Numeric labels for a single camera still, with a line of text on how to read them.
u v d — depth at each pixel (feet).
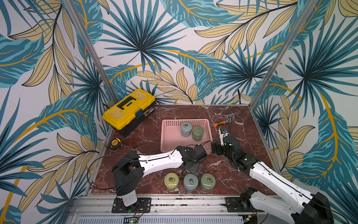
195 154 2.06
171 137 3.30
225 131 2.25
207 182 2.40
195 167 2.36
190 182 2.38
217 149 2.36
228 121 3.53
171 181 2.40
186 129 3.17
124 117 2.94
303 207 1.32
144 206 2.40
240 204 2.26
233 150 1.93
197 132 3.05
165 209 2.40
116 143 3.04
